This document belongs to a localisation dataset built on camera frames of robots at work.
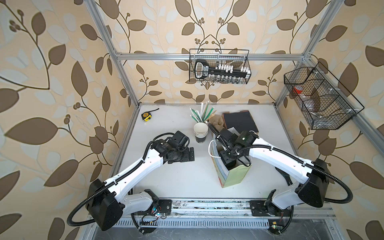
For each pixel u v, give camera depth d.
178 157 0.64
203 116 0.99
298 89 0.89
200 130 0.89
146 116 1.11
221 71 0.84
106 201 0.38
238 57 0.91
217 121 1.08
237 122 1.06
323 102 0.74
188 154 0.69
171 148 0.55
